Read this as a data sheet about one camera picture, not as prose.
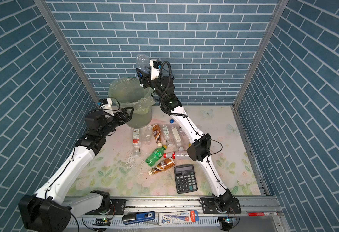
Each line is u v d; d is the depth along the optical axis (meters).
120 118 0.65
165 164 0.83
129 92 1.06
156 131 0.99
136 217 0.67
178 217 0.70
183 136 1.01
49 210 0.37
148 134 1.02
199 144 0.58
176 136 0.96
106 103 0.65
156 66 0.63
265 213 0.71
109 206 0.71
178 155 0.88
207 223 0.77
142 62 0.67
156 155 0.87
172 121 1.08
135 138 0.94
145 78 0.66
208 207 0.74
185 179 0.81
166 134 0.98
